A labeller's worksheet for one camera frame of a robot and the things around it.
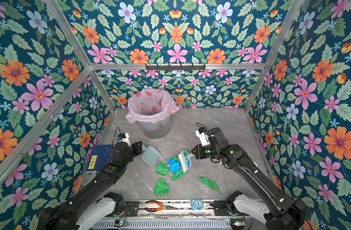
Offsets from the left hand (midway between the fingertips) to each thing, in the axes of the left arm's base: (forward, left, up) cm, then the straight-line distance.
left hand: (143, 139), depth 81 cm
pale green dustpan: (-5, -2, -13) cm, 14 cm away
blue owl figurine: (-33, -28, -15) cm, 46 cm away
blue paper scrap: (-12, -17, -15) cm, 26 cm away
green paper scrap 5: (-23, -37, -15) cm, 46 cm away
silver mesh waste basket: (+12, -6, -9) cm, 17 cm away
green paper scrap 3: (-17, -19, -16) cm, 30 cm away
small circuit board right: (-42, -48, -17) cm, 66 cm away
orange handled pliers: (-34, -7, -16) cm, 38 cm away
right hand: (-11, -27, +5) cm, 30 cm away
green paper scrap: (-12, -9, -18) cm, 23 cm away
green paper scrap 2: (-23, -9, -17) cm, 30 cm away
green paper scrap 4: (-7, -19, -14) cm, 24 cm away
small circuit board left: (-38, +10, -16) cm, 43 cm away
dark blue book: (-2, +32, -15) cm, 35 cm away
